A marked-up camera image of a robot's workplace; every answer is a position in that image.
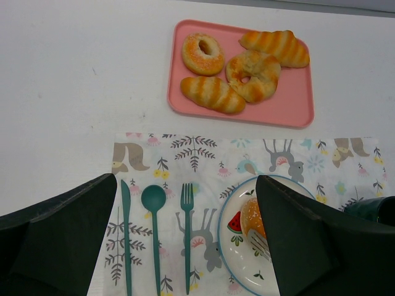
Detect striped bread roll lower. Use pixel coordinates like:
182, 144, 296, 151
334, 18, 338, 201
180, 76, 246, 114

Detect sugared ring donut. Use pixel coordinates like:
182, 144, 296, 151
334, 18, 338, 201
181, 33, 225, 76

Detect translucent brown tongs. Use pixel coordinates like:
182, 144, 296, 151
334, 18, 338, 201
247, 229, 272, 263

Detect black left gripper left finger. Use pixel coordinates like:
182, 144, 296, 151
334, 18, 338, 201
1, 173, 117, 295

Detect patterned paper placemat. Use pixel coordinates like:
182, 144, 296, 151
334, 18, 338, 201
103, 133, 394, 295

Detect striped bread roll upper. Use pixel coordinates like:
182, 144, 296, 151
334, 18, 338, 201
239, 30, 310, 68

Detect teal plastic spoon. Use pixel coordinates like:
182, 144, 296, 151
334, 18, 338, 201
141, 185, 166, 295

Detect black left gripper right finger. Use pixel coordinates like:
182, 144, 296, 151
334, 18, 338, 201
256, 176, 394, 295

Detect twisted ring pastry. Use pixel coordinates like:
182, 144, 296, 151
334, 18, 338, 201
226, 50, 281, 104

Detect small glazed oval bun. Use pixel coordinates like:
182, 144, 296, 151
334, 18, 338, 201
240, 197, 267, 239

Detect teal plastic knife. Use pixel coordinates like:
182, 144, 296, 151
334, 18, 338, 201
121, 180, 132, 296

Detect teal plastic fork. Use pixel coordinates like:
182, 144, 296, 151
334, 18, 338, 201
180, 183, 194, 295

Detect dark green mug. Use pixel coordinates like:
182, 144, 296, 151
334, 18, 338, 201
343, 196, 395, 226

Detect striped bread roll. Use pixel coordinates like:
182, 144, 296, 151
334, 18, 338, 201
239, 30, 310, 68
180, 76, 246, 114

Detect white watermelon pattern plate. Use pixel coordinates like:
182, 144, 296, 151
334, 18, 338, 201
217, 174, 317, 296

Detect pink plastic tray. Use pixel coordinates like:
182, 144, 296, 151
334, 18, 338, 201
167, 20, 314, 128

